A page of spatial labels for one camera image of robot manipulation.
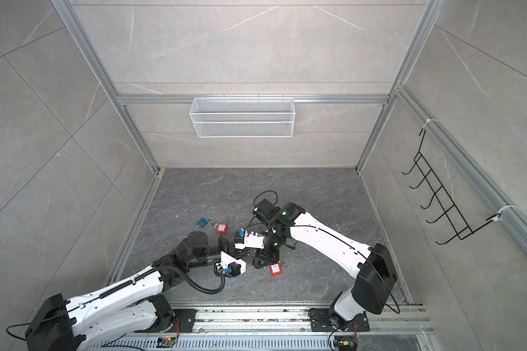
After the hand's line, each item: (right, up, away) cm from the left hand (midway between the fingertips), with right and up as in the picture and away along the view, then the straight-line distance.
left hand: (247, 240), depth 73 cm
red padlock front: (+10, -14, +11) cm, 20 cm away
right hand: (+4, -6, 0) cm, 7 cm away
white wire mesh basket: (-5, +51, +27) cm, 58 cm away
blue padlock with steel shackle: (-23, +2, +25) cm, 34 cm away
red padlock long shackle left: (-14, 0, +22) cm, 26 cm away
